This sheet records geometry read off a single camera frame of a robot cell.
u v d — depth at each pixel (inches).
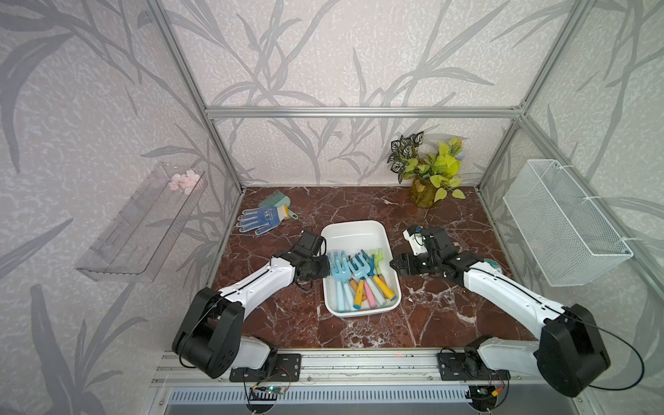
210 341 16.4
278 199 45.7
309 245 27.3
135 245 25.3
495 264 33.6
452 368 28.5
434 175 39.6
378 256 37.8
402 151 41.0
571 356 15.9
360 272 35.1
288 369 28.6
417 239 29.1
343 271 35.0
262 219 42.7
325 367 29.7
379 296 33.5
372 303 33.2
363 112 37.1
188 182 29.9
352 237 41.0
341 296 33.3
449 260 24.7
